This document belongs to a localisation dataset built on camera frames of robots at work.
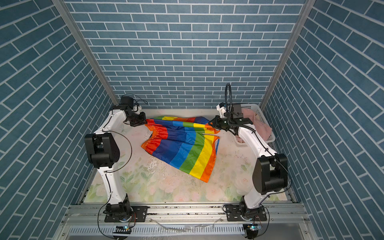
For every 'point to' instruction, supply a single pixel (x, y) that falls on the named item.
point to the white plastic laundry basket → (261, 116)
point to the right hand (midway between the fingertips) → (208, 121)
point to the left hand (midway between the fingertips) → (146, 120)
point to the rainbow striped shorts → (182, 143)
